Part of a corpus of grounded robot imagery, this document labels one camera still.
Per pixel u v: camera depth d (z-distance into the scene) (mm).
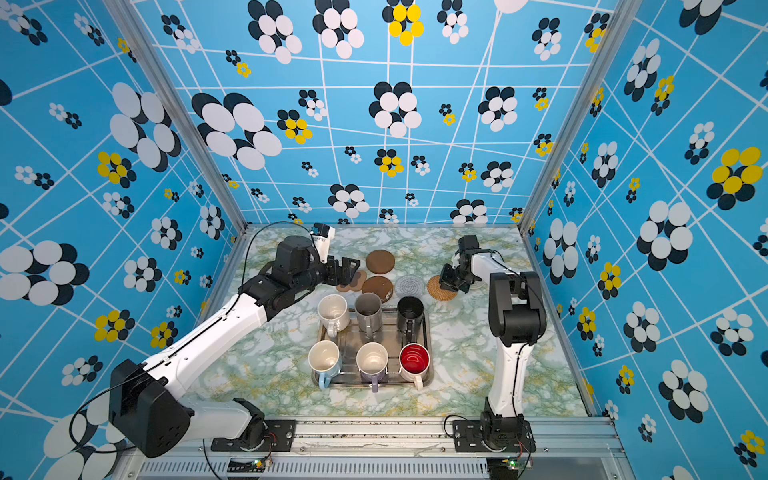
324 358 838
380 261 1079
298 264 610
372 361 857
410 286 1019
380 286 1019
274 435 731
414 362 850
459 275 884
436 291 1012
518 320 553
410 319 869
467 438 723
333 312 938
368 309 929
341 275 696
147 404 386
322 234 677
